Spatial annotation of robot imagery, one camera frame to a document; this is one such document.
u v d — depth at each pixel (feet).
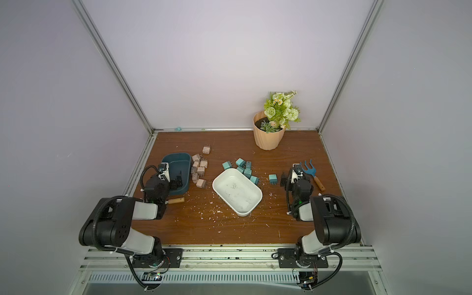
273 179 3.13
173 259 2.39
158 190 2.38
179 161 3.35
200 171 3.25
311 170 3.29
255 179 3.09
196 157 3.41
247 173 3.18
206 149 3.54
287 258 2.38
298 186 2.33
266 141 3.35
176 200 2.87
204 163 3.37
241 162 3.32
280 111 3.03
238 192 3.02
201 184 3.04
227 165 3.29
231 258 2.44
